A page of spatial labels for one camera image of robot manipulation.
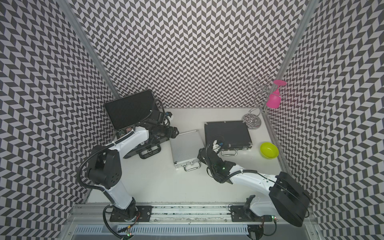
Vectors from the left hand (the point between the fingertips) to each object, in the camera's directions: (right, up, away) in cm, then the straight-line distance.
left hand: (173, 132), depth 92 cm
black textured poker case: (+39, -2, +5) cm, 39 cm away
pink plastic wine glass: (+62, +20, 0) cm, 66 cm away
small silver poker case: (+8, -10, +2) cm, 13 cm away
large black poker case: (-35, +13, +10) cm, 39 cm away
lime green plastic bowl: (+62, -12, +6) cm, 64 cm away
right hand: (+18, -12, -7) cm, 23 cm away
